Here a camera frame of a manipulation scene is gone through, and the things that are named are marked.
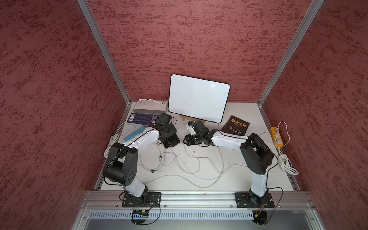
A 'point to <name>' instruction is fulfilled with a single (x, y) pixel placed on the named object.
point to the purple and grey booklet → (146, 111)
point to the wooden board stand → (184, 117)
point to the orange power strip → (279, 140)
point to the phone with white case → (173, 140)
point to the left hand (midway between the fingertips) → (171, 134)
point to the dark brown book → (235, 125)
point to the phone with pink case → (166, 144)
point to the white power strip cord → (283, 160)
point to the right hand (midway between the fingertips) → (185, 143)
